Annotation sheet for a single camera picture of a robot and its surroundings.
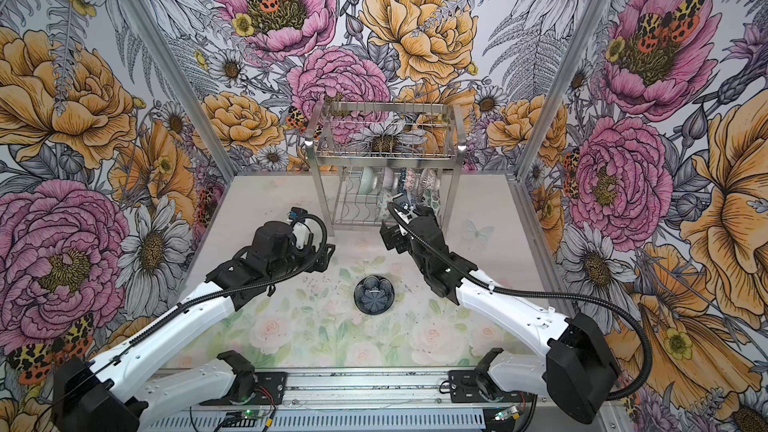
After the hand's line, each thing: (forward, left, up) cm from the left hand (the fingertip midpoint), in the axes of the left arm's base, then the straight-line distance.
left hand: (317, 253), depth 80 cm
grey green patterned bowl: (+33, -19, -6) cm, 38 cm away
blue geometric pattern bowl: (+32, -27, -5) cm, 42 cm away
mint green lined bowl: (+33, -12, -7) cm, 35 cm away
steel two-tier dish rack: (+50, -12, -10) cm, 52 cm away
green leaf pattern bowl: (+22, -33, -3) cm, 39 cm away
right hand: (+6, -22, +5) cm, 24 cm away
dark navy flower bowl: (-4, -14, -16) cm, 22 cm away
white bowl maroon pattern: (+32, -33, -5) cm, 47 cm away
